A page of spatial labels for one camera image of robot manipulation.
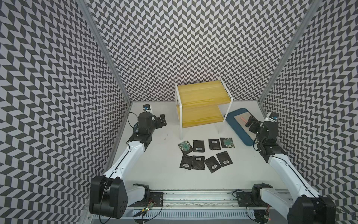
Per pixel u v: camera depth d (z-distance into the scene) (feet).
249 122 2.49
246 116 3.63
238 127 3.38
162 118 2.49
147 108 2.32
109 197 1.28
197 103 2.40
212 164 2.79
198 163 2.84
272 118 2.19
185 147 3.00
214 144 3.07
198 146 3.05
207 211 2.52
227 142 3.08
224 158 2.91
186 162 2.84
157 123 2.43
